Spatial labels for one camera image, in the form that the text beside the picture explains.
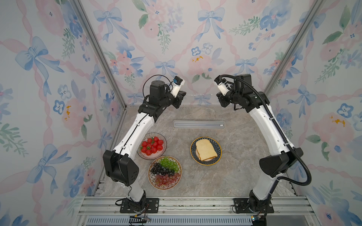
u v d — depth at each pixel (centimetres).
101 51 86
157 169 83
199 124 94
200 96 117
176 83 62
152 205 74
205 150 91
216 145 95
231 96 63
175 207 75
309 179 41
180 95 67
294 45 82
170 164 85
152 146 93
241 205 74
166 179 78
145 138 98
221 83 64
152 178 81
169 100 64
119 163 43
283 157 45
